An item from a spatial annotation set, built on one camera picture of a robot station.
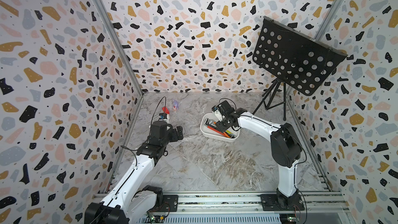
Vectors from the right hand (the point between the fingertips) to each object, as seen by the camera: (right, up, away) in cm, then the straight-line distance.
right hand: (221, 123), depth 95 cm
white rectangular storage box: (-7, -6, +2) cm, 9 cm away
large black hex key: (-4, -2, -3) cm, 5 cm away
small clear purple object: (-32, +11, +14) cm, 37 cm away
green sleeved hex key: (+5, -6, +2) cm, 8 cm away
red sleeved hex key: (-3, -5, +2) cm, 6 cm away
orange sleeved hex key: (+3, -7, +1) cm, 8 cm away
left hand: (-26, -1, -13) cm, 29 cm away
